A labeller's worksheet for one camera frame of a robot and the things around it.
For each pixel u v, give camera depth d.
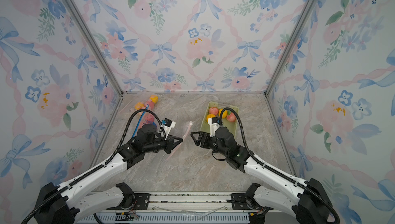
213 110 1.03
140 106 1.06
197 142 0.66
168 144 0.65
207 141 0.66
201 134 0.66
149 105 1.08
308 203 0.39
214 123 0.68
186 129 0.76
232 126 0.98
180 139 0.74
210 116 1.00
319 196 0.41
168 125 0.67
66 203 0.40
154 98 1.10
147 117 0.92
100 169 0.48
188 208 0.73
